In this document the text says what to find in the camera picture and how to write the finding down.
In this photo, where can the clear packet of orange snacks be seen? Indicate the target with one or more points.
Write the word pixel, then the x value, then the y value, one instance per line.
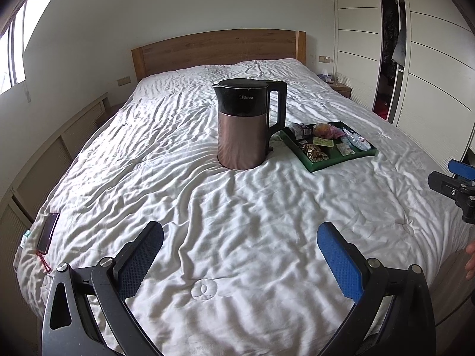
pixel 323 129

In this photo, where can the person's right hand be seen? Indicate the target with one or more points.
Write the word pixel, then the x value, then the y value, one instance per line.
pixel 471 263

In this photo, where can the brown and black electric kettle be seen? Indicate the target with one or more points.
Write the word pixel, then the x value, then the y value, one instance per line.
pixel 241 137

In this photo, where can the wooden headboard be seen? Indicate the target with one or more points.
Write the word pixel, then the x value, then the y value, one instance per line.
pixel 222 48

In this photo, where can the low beige wall cabinet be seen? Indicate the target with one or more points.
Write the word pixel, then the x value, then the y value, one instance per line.
pixel 48 155

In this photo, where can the dark smartphone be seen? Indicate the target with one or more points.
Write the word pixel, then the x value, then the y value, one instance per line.
pixel 48 231

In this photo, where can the light blue snack bar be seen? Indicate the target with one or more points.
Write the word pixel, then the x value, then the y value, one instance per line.
pixel 358 141

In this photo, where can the pink snack packet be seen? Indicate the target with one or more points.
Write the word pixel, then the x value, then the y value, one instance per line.
pixel 337 132

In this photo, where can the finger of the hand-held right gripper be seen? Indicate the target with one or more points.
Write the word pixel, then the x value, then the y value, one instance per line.
pixel 445 185
pixel 462 168

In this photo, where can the small clear candy packet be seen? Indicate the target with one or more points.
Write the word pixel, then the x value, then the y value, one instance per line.
pixel 346 149

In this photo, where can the brown oatmeal snack packet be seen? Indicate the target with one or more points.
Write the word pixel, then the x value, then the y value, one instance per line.
pixel 315 152

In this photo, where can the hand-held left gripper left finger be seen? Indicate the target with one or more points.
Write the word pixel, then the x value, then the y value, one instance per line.
pixel 139 263

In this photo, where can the dark blue and white packet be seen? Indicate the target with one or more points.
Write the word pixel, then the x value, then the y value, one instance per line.
pixel 306 130

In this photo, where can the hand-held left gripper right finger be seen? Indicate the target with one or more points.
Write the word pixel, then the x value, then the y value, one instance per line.
pixel 339 263

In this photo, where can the green tray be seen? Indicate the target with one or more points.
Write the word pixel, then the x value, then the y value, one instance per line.
pixel 345 160

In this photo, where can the white wardrobe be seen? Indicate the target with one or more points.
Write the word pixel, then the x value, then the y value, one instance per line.
pixel 356 26

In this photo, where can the wooden nightstand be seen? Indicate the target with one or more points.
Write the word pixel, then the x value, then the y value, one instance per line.
pixel 341 89

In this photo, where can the window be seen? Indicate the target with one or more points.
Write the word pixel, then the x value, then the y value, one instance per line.
pixel 11 55

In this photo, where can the small green snack packet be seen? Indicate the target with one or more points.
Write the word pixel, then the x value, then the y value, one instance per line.
pixel 323 142

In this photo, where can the clear drinking glass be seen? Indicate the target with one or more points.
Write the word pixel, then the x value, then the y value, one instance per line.
pixel 338 78

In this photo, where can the beige wall socket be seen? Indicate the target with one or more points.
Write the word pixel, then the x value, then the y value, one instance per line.
pixel 325 58
pixel 124 81

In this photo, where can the blue tissue box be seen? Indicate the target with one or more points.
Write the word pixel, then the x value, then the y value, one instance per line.
pixel 325 76

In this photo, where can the white and blue cracker packet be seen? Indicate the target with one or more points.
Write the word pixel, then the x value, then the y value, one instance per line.
pixel 295 130

